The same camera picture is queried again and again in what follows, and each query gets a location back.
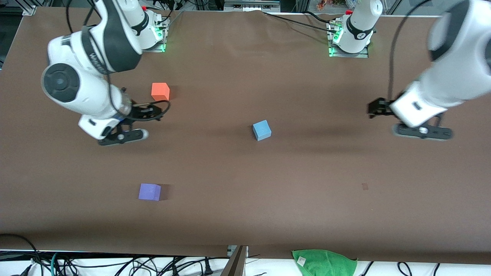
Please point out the purple block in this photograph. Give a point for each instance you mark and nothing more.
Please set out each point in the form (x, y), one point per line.
(149, 191)

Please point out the green cloth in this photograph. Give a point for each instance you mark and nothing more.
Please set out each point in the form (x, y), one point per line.
(326, 264)

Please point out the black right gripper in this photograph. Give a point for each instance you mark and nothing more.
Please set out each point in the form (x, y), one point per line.
(142, 112)

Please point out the grey aluminium profile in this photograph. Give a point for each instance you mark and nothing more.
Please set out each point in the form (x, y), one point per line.
(236, 264)

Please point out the blue block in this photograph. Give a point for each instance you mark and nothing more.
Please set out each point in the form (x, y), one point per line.
(262, 130)

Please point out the orange block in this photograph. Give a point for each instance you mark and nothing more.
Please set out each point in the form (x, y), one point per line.
(160, 92)

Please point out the silver frame corner bracket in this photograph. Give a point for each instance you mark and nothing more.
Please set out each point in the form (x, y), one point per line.
(30, 10)

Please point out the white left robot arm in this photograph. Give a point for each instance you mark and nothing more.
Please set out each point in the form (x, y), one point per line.
(456, 57)

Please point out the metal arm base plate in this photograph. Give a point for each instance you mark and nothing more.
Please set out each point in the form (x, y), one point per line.
(349, 55)
(163, 42)

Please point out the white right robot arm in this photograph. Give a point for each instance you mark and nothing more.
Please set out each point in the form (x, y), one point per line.
(76, 88)

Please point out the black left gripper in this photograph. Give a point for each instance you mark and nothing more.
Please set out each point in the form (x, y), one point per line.
(378, 107)

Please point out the brown table cover sheet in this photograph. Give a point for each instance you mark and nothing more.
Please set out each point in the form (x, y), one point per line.
(245, 172)

